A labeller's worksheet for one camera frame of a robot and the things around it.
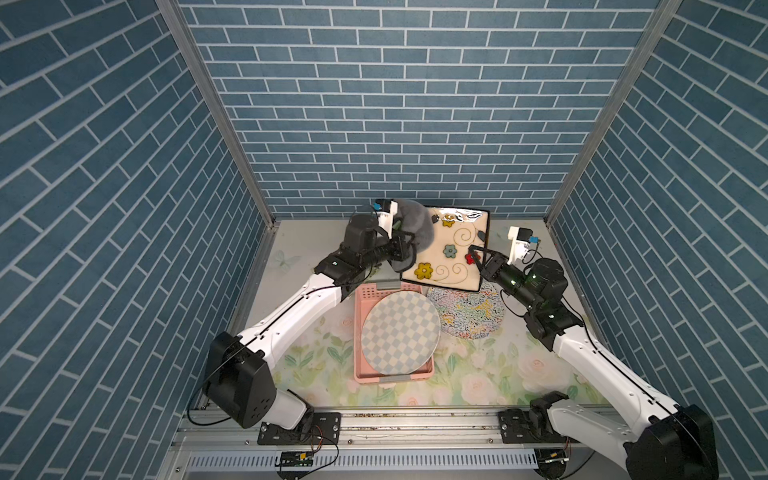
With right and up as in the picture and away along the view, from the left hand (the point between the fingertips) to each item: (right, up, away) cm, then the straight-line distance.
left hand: (425, 240), depth 75 cm
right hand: (+12, -2, -3) cm, 12 cm away
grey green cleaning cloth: (-3, +5, -2) cm, 6 cm away
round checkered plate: (-6, -27, +11) cm, 30 cm away
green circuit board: (-31, -54, -3) cm, 62 cm away
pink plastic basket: (-18, -17, +20) cm, 32 cm away
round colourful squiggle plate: (+16, -23, +19) cm, 34 cm away
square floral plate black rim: (+6, -5, -1) cm, 8 cm away
